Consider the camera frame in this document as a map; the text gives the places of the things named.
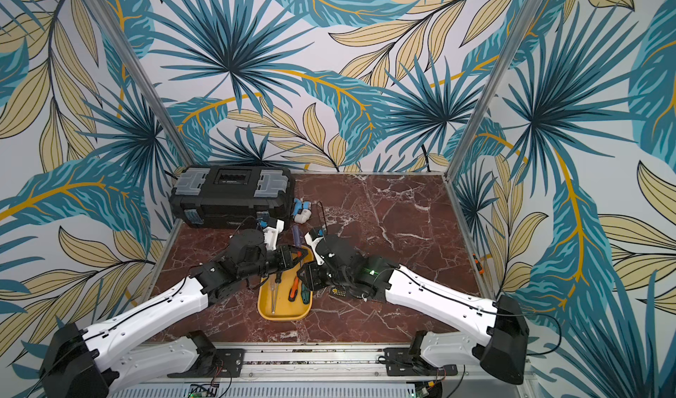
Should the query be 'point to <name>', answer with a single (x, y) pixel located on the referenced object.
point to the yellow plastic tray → (282, 296)
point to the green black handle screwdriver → (305, 294)
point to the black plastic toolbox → (232, 196)
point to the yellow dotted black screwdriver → (338, 292)
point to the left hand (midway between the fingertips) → (306, 257)
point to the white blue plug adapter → (302, 210)
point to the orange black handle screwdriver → (292, 293)
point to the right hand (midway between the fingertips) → (300, 272)
